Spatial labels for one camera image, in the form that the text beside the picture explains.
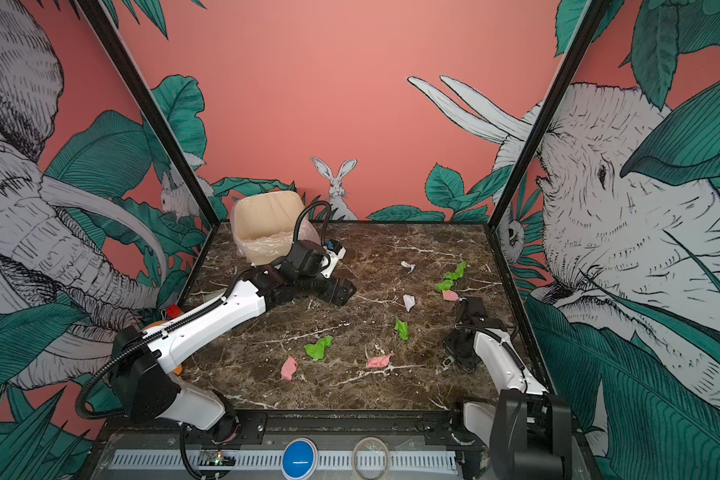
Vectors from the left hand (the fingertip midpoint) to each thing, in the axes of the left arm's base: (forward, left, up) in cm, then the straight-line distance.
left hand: (344, 280), depth 78 cm
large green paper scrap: (-11, +9, -20) cm, 25 cm away
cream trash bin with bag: (+26, +27, -5) cm, 38 cm away
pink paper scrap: (-16, +17, -21) cm, 31 cm away
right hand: (-12, -30, -18) cm, 37 cm away
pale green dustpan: (+10, +47, -23) cm, 53 cm away
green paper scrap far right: (+14, -36, -21) cm, 44 cm away
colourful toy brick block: (+1, +53, -17) cm, 56 cm away
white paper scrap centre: (+5, -21, -21) cm, 30 cm away
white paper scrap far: (+20, -21, -21) cm, 36 cm away
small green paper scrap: (-6, -17, -20) cm, 27 cm away
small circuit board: (-36, +31, -21) cm, 52 cm away
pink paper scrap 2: (-15, -9, -20) cm, 27 cm away
